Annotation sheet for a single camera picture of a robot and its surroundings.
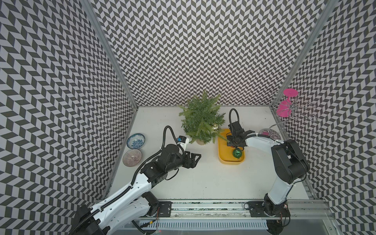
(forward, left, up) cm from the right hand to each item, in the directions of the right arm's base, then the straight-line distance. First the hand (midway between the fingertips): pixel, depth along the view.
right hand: (232, 143), depth 96 cm
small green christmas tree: (0, +20, +26) cm, 33 cm away
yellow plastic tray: (-6, +5, -1) cm, 8 cm away
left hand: (-16, +25, +15) cm, 33 cm away
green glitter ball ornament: (-9, -1, +3) cm, 9 cm away
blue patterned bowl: (+1, +64, +2) cm, 64 cm away
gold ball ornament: (-3, +13, +22) cm, 26 cm away
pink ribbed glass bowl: (-11, +63, +2) cm, 64 cm away
